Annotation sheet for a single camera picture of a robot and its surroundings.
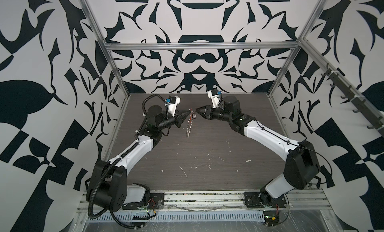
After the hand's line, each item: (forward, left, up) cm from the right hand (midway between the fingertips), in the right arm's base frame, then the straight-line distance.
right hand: (197, 109), depth 76 cm
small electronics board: (-44, -33, -29) cm, 62 cm away
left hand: (0, +3, +1) cm, 3 cm away
